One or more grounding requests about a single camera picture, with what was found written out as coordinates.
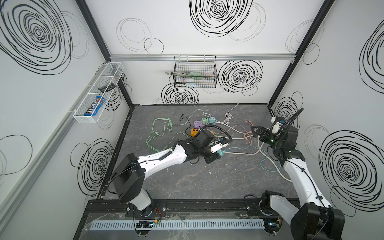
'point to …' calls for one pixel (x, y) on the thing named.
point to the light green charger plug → (205, 120)
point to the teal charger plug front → (220, 152)
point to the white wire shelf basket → (111, 73)
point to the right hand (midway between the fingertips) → (259, 128)
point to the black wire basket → (197, 71)
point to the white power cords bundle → (260, 150)
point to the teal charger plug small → (212, 120)
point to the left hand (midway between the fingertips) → (220, 152)
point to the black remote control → (110, 87)
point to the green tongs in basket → (194, 75)
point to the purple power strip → (198, 123)
